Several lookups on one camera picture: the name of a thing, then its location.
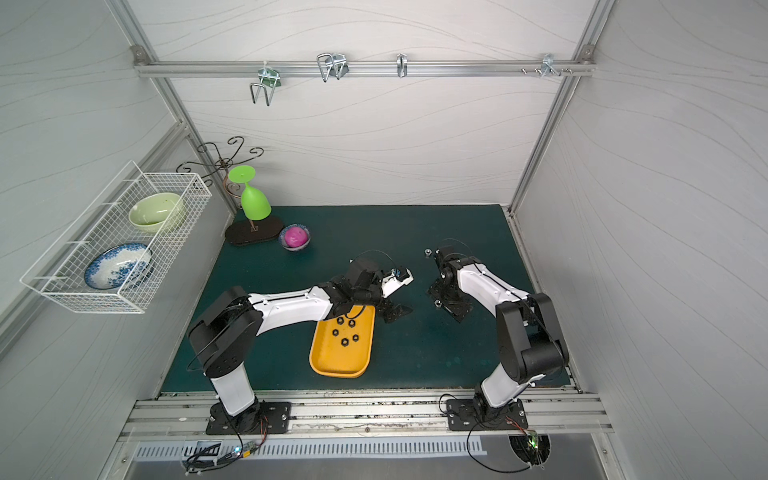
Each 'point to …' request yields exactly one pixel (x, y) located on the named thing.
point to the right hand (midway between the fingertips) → (442, 302)
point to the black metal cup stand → (209, 157)
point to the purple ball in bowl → (294, 237)
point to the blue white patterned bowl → (118, 266)
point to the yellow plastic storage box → (343, 346)
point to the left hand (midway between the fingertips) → (407, 296)
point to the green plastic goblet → (253, 205)
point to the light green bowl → (156, 212)
